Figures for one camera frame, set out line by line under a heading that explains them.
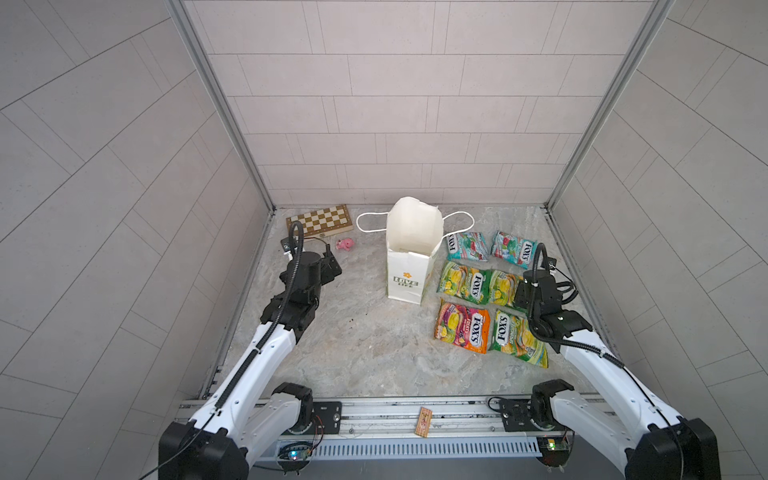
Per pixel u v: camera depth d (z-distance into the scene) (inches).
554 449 26.8
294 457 25.3
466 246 40.1
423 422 27.6
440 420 28.2
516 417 27.9
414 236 37.1
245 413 16.3
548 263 27.2
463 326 32.8
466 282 36.7
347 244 40.2
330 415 27.9
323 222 42.7
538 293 24.0
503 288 35.9
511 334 32.4
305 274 21.7
